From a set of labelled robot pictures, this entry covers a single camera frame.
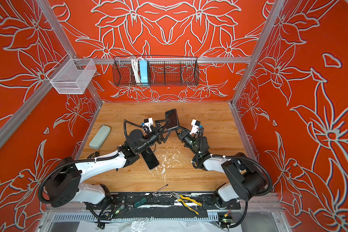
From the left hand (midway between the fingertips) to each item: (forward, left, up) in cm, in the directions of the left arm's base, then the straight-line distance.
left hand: (172, 124), depth 70 cm
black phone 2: (+12, +1, -8) cm, 14 cm away
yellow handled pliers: (-26, -6, -29) cm, 39 cm away
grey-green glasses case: (+6, +49, -26) cm, 56 cm away
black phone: (-6, +14, -28) cm, 32 cm away
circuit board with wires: (-34, -29, -30) cm, 54 cm away
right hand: (+3, 0, -5) cm, 6 cm away
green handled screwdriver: (-29, +13, -27) cm, 42 cm away
